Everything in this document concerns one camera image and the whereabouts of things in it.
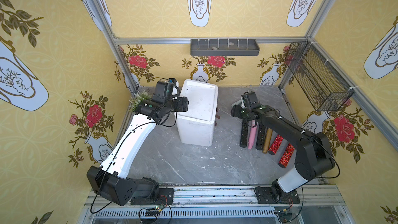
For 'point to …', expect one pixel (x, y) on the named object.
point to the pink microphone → (250, 144)
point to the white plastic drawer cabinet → (195, 126)
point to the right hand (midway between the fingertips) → (230, 112)
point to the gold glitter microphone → (267, 140)
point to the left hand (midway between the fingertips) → (181, 102)
